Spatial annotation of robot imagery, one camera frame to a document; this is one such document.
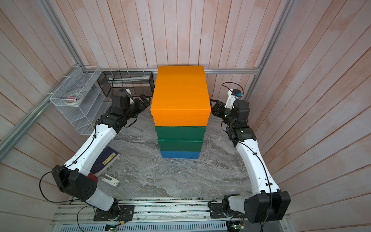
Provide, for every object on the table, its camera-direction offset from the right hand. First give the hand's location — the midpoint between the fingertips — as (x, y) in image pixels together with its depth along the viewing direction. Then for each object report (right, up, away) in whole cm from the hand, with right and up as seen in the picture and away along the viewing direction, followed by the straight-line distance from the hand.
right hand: (211, 100), depth 72 cm
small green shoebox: (-16, -22, +3) cm, 27 cm away
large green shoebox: (-16, -15, -3) cm, 22 cm away
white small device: (-57, -45, +10) cm, 73 cm away
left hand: (-34, -1, +6) cm, 35 cm away
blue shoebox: (-15, -32, +21) cm, 42 cm away
